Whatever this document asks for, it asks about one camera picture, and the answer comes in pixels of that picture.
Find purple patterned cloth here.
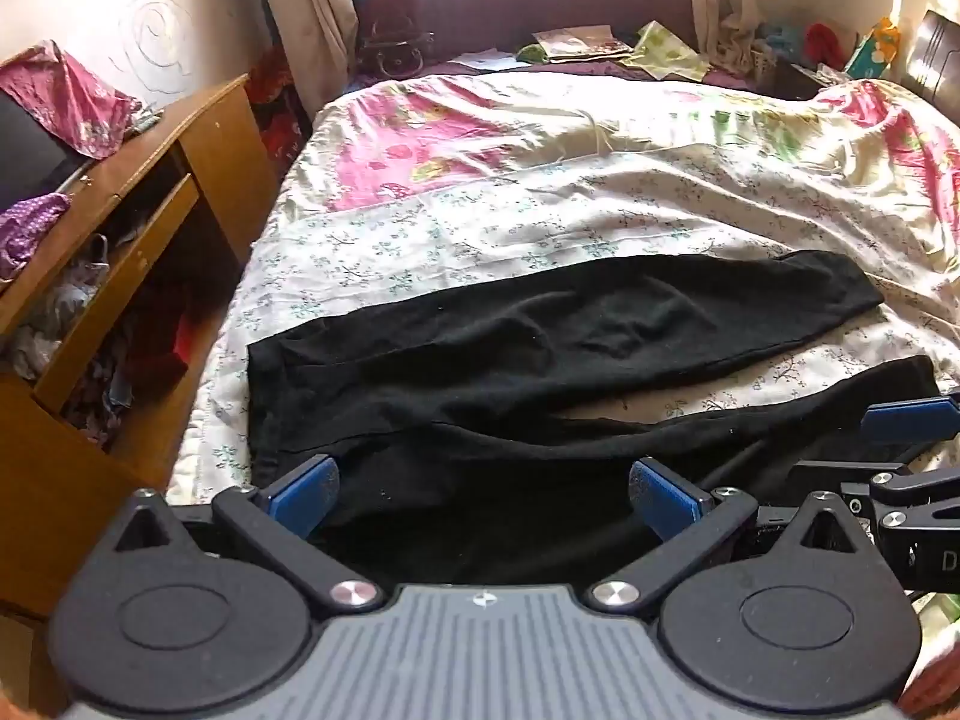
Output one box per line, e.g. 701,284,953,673
0,193,73,283

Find maroon window bench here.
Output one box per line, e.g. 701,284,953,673
352,0,751,85

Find red floral cloth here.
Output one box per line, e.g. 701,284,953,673
246,51,313,160

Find pile of clothes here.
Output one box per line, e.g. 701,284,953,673
11,232,190,452

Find white paper sheet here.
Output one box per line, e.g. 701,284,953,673
450,49,519,70

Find black pants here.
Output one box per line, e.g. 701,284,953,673
246,247,943,587

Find wooden desk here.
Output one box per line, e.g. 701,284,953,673
0,73,283,620

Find dark handbag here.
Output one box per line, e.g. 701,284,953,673
354,15,437,80

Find pink floral cloth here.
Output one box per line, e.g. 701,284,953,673
0,40,163,160

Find colourful gift bag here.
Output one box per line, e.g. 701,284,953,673
846,15,902,80

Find floral bed quilt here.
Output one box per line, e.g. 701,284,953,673
165,73,960,646

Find black monitor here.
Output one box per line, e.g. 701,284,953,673
0,90,85,197

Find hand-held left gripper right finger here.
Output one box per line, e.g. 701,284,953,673
589,457,872,612

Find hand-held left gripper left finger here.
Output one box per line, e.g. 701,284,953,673
112,454,380,612

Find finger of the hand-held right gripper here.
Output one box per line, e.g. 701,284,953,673
791,459,913,500
861,390,960,447

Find teal cloth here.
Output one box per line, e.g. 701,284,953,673
756,22,808,55

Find yellow-green floral cloth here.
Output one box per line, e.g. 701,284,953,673
632,20,711,83

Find dark wooden headboard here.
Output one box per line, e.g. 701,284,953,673
900,9,960,92

